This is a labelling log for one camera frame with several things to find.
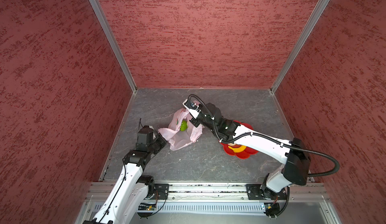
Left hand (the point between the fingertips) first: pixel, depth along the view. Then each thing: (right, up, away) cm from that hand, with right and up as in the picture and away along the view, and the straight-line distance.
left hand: (168, 140), depth 81 cm
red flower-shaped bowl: (+43, -8, +1) cm, 44 cm away
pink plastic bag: (+4, 0, +4) cm, 6 cm away
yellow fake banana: (+40, -6, +3) cm, 40 cm away
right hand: (+12, +17, -6) cm, 22 cm away
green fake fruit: (+8, +6, +11) cm, 15 cm away
